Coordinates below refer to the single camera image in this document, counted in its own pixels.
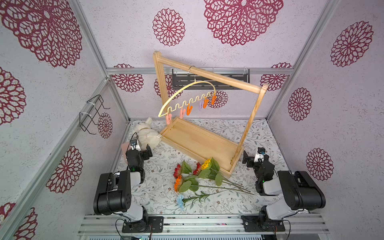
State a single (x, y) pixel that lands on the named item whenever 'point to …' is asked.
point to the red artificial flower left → (177, 171)
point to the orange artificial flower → (180, 188)
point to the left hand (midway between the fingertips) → (141, 146)
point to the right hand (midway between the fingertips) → (253, 149)
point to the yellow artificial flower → (211, 168)
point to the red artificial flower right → (204, 173)
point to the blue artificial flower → (180, 200)
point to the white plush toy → (147, 136)
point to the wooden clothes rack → (208, 151)
